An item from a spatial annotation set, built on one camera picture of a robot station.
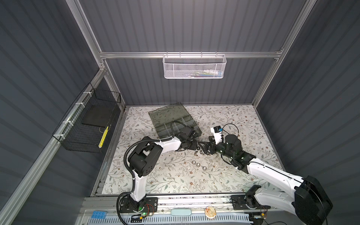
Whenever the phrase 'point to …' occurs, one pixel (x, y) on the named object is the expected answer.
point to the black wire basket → (83, 127)
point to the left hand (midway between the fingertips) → (197, 147)
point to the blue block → (99, 214)
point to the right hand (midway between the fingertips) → (206, 139)
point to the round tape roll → (210, 212)
